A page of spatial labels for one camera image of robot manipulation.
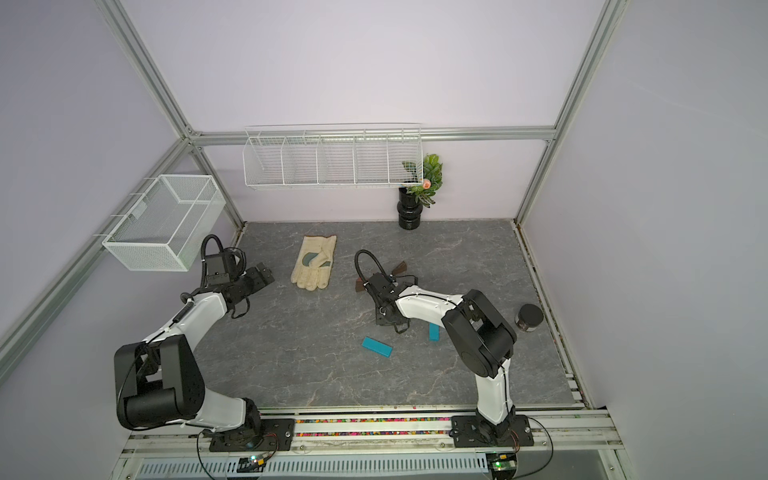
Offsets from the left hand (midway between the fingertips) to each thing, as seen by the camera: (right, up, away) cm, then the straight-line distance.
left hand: (261, 278), depth 91 cm
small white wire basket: (-23, +15, -7) cm, 29 cm away
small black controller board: (+6, -44, -19) cm, 48 cm away
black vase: (+46, +24, +24) cm, 57 cm away
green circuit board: (+67, -44, -18) cm, 83 cm away
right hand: (+39, -12, +4) cm, 41 cm away
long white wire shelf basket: (+23, +40, +8) cm, 47 cm away
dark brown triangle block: (+43, +2, +14) cm, 45 cm away
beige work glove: (+12, +3, +14) cm, 19 cm away
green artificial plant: (+53, +31, +6) cm, 62 cm away
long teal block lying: (+36, -20, -3) cm, 41 cm away
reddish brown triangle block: (+32, -1, -14) cm, 35 cm away
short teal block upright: (+53, -16, -2) cm, 55 cm away
